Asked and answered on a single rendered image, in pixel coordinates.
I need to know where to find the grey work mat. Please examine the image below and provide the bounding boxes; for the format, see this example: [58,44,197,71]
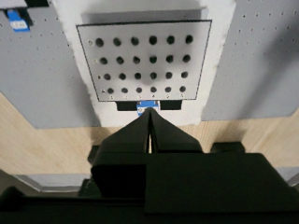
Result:
[0,0,299,129]

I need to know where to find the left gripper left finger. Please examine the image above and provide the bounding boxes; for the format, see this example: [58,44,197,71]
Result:
[96,107,150,154]

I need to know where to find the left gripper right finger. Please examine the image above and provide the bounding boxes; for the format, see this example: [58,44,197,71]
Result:
[150,107,204,153]

